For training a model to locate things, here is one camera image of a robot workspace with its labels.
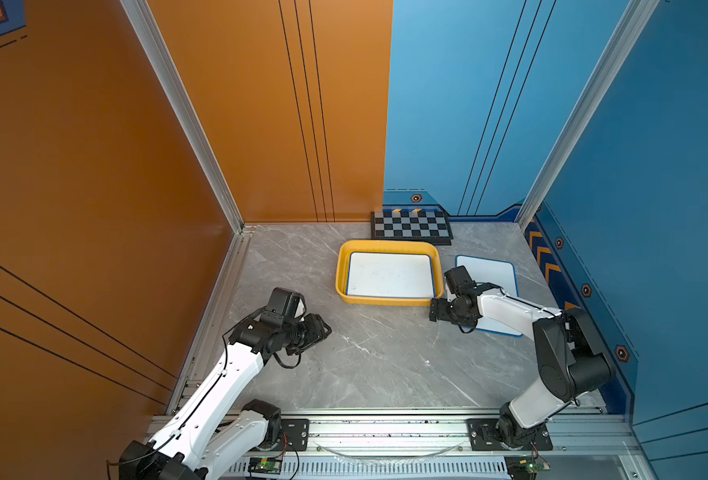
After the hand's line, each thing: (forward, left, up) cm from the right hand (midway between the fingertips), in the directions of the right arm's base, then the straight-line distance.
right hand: (441, 316), depth 94 cm
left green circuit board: (-39, +48, -3) cm, 62 cm away
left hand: (-10, +34, +12) cm, 37 cm away
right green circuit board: (-38, -14, -2) cm, 41 cm away
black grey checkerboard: (+38, +6, +4) cm, 38 cm away
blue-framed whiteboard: (+15, +14, +2) cm, 21 cm away
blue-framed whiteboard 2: (+19, -25, -2) cm, 31 cm away
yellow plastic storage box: (+21, +32, +3) cm, 39 cm away
